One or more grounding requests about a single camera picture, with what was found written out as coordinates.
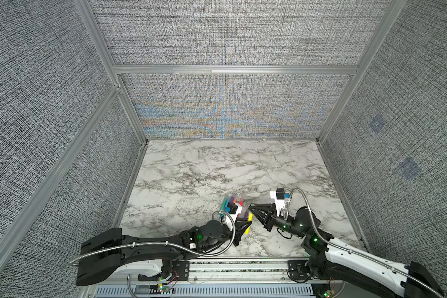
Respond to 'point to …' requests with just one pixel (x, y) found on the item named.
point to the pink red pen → (241, 200)
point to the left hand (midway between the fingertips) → (252, 219)
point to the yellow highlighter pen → (250, 216)
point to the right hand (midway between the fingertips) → (250, 205)
